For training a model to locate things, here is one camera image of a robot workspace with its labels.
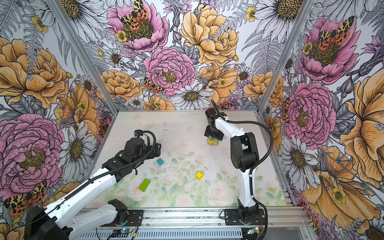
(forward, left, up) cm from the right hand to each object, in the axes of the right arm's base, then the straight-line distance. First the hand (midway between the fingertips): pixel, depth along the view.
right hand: (213, 140), depth 97 cm
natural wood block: (-1, 0, -3) cm, 3 cm away
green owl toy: (+1, +2, -1) cm, 2 cm away
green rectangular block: (-25, +41, -6) cm, 48 cm away
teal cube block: (-12, +33, -4) cm, 35 cm away
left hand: (-13, +34, +10) cm, 38 cm away
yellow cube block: (-21, +10, -4) cm, 24 cm away
